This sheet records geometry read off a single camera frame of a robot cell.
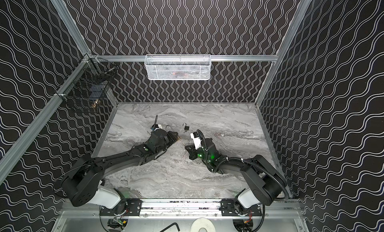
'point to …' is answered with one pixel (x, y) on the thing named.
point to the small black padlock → (186, 127)
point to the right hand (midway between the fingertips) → (187, 147)
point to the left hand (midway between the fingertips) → (182, 136)
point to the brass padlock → (178, 138)
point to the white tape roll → (202, 222)
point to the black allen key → (169, 226)
